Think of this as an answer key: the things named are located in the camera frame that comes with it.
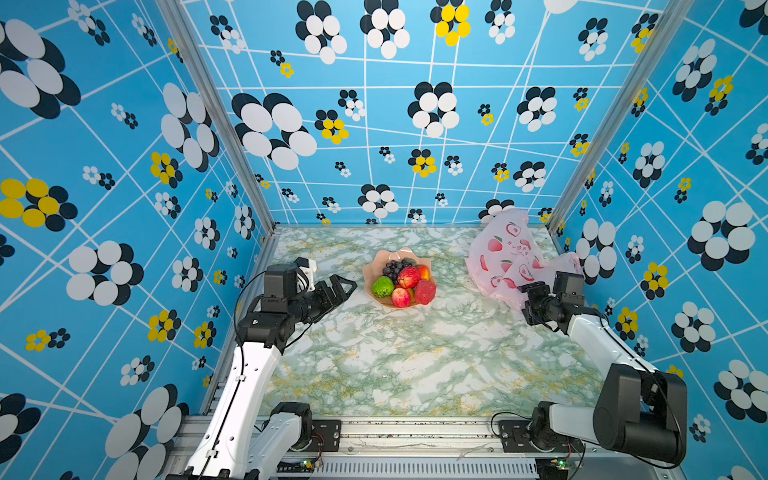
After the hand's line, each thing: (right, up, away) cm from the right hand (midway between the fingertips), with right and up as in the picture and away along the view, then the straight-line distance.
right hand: (521, 293), depth 90 cm
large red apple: (-34, +5, +1) cm, 34 cm away
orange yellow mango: (-29, +6, +7) cm, 30 cm away
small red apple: (-36, -1, +1) cm, 36 cm away
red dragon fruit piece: (-29, +1, 0) cm, 29 cm away
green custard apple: (-42, +2, +2) cm, 42 cm away
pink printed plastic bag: (-1, +12, +12) cm, 17 cm away
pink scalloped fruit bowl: (-45, +7, +12) cm, 48 cm away
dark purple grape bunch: (-39, +7, +7) cm, 40 cm away
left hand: (-50, +3, -17) cm, 53 cm away
